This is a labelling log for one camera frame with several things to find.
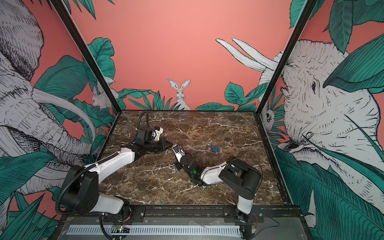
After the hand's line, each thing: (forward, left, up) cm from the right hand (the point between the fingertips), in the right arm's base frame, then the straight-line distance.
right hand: (173, 152), depth 85 cm
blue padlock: (+10, -27, -12) cm, 31 cm away
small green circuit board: (-36, +21, -12) cm, 44 cm away
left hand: (+4, 0, +5) cm, 6 cm away
